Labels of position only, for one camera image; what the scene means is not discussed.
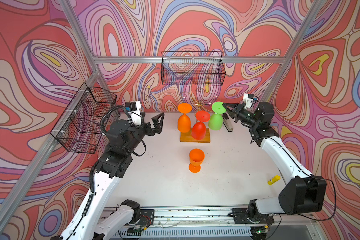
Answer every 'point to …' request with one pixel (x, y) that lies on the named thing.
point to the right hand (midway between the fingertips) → (222, 107)
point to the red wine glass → (198, 129)
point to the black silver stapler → (227, 123)
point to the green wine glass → (215, 120)
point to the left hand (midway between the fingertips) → (155, 113)
